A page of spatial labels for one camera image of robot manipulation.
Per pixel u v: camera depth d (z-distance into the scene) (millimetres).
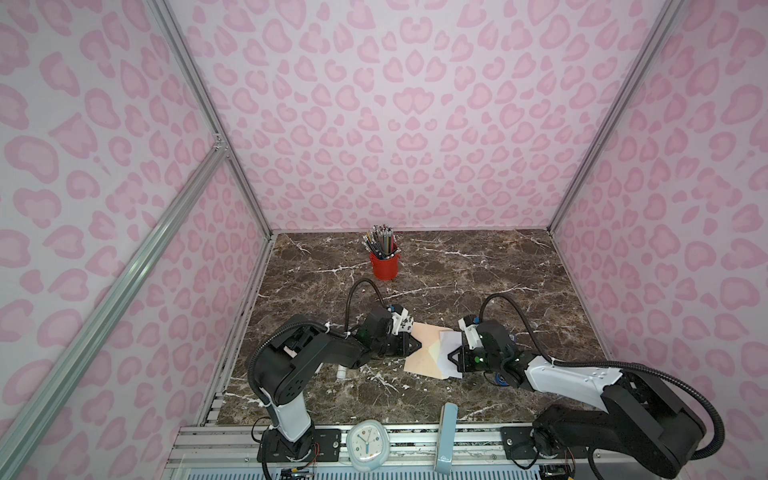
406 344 801
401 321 854
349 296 1032
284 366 475
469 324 802
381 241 975
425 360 874
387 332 766
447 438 731
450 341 881
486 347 725
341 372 836
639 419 418
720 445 397
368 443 717
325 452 721
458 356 782
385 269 1017
